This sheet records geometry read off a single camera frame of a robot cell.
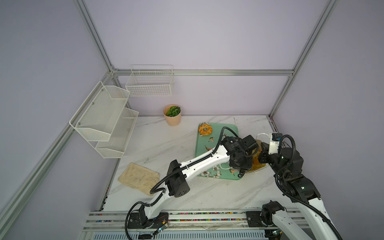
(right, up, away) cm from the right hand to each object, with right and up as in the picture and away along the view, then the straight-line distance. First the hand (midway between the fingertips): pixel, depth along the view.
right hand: (262, 142), depth 69 cm
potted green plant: (-49, +18, +38) cm, 64 cm away
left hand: (-6, -14, +3) cm, 15 cm away
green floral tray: (-21, +2, +40) cm, 45 cm away
